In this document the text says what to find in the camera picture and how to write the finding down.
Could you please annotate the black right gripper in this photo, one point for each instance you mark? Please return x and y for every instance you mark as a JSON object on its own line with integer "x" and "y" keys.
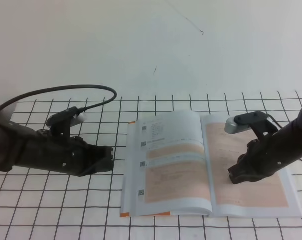
{"x": 261, "y": 161}

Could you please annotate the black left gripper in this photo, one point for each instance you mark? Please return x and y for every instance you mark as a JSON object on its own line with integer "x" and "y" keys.
{"x": 67, "y": 155}

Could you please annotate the white and orange paperback book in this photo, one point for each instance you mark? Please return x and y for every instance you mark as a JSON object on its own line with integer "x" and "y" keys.
{"x": 177, "y": 164}

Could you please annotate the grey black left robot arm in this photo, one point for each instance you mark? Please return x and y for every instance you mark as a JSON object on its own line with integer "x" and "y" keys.
{"x": 10, "y": 145}

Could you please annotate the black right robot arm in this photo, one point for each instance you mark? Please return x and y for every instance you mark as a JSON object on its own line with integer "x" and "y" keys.
{"x": 291, "y": 135}

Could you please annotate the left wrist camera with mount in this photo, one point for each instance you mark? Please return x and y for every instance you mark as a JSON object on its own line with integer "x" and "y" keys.
{"x": 60, "y": 123}

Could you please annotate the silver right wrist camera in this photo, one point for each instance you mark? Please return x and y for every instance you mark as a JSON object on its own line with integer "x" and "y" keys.
{"x": 256, "y": 121}

